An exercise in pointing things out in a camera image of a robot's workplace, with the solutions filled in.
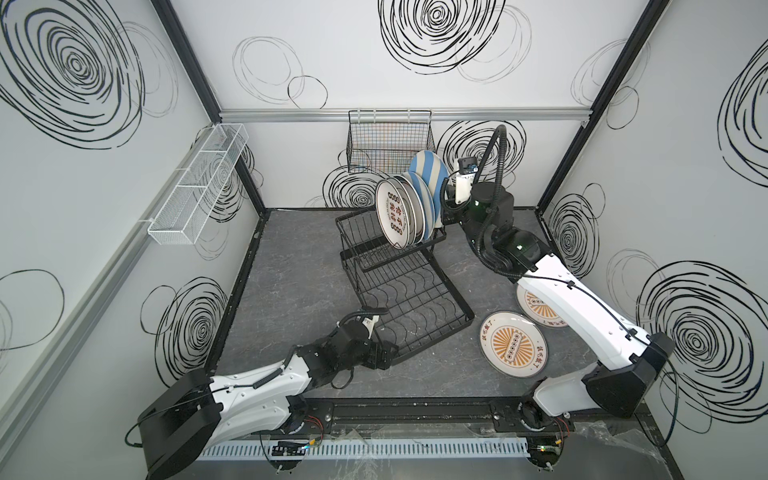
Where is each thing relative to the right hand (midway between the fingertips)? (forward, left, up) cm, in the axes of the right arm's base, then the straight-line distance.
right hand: (445, 184), depth 68 cm
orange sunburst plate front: (-22, -23, -41) cm, 52 cm away
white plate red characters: (+4, +12, -13) cm, 19 cm away
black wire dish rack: (-4, +9, -40) cm, 41 cm away
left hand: (-24, +13, -37) cm, 46 cm away
